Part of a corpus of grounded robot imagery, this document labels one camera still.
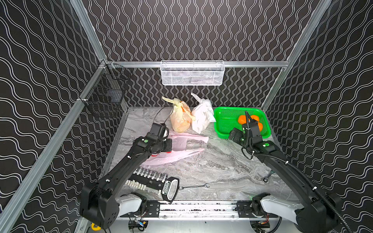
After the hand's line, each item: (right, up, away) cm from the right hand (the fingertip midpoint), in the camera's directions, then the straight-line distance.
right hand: (236, 134), depth 82 cm
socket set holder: (-38, -29, -2) cm, 48 cm away
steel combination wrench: (-17, -29, +1) cm, 34 cm away
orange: (+23, +10, +24) cm, 35 cm away
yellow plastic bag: (-32, +10, +16) cm, 37 cm away
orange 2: (+24, +4, +19) cm, 31 cm away
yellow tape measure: (-71, -44, -13) cm, 84 cm away
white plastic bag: (-17, +12, +16) cm, 26 cm away
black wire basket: (-79, +25, +10) cm, 83 cm away
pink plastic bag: (-30, -8, +11) cm, 33 cm away
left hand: (-35, -6, -2) cm, 35 cm away
